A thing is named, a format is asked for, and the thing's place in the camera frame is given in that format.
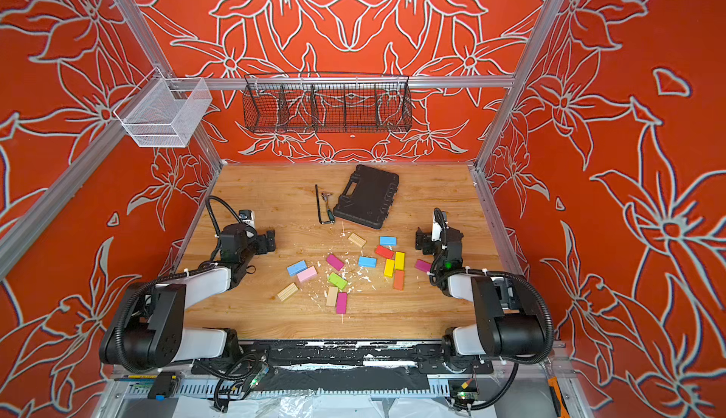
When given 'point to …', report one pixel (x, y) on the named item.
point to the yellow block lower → (388, 269)
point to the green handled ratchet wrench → (324, 196)
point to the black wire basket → (327, 102)
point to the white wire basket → (160, 112)
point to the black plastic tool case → (367, 197)
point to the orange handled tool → (560, 403)
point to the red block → (384, 252)
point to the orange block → (398, 280)
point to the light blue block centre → (368, 262)
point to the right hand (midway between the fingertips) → (434, 225)
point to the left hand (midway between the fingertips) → (260, 229)
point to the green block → (337, 281)
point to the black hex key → (320, 221)
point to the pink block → (307, 275)
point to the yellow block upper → (400, 259)
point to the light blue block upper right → (388, 240)
